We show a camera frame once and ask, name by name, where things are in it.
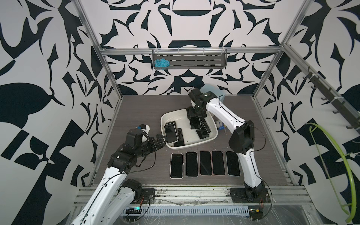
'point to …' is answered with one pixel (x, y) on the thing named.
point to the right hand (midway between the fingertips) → (191, 113)
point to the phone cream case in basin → (171, 133)
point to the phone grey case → (191, 164)
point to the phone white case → (176, 166)
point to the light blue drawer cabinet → (220, 93)
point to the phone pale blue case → (195, 123)
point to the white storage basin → (191, 137)
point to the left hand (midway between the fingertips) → (160, 138)
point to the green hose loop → (312, 126)
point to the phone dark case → (205, 163)
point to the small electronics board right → (255, 214)
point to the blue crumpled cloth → (162, 63)
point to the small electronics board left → (136, 210)
